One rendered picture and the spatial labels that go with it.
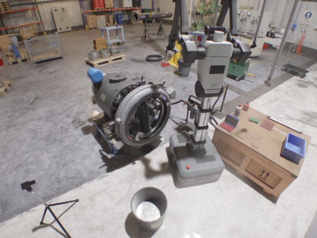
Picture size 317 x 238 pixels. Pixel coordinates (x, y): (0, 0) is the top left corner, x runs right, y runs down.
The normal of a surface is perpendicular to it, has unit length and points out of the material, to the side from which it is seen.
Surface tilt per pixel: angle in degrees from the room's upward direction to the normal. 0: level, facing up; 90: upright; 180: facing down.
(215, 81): 90
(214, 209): 0
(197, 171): 45
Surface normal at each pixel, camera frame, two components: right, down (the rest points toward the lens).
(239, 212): 0.00, -0.79
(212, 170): 0.11, -0.13
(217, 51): 0.15, 0.61
